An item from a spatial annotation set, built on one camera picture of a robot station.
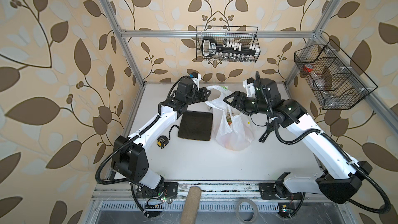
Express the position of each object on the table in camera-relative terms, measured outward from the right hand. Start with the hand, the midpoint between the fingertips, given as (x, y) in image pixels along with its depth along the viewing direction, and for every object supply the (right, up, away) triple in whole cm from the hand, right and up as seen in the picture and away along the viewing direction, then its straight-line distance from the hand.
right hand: (229, 103), depth 66 cm
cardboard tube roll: (-17, -46, +1) cm, 49 cm away
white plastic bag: (+3, -13, +7) cm, 15 cm away
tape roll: (+4, -48, +5) cm, 49 cm away
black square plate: (-16, -15, +31) cm, 38 cm away
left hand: (-6, +6, +11) cm, 14 cm away
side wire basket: (+53, +10, +6) cm, 54 cm away
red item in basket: (+49, +19, +21) cm, 57 cm away
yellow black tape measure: (-35, -23, +22) cm, 47 cm away
